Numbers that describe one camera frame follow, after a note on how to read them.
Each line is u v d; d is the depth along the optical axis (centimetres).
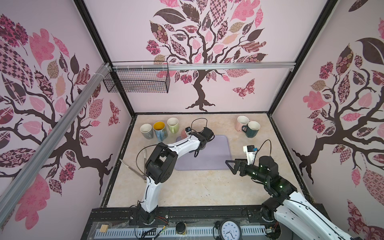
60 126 56
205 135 76
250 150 67
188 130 85
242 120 106
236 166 65
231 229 68
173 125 101
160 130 97
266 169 56
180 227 62
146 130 100
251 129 98
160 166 52
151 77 95
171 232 70
